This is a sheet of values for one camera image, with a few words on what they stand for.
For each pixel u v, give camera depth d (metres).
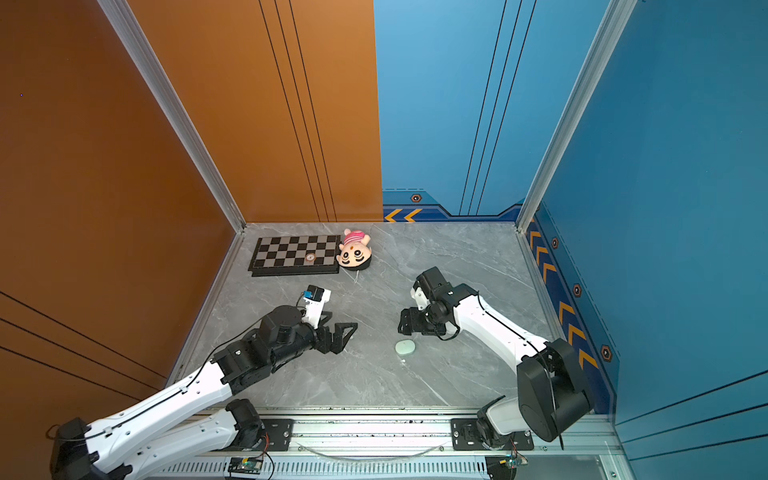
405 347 0.86
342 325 0.65
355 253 1.01
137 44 0.74
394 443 0.73
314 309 0.65
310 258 1.05
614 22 0.71
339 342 0.66
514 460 0.70
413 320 0.73
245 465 0.72
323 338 0.64
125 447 0.42
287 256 1.06
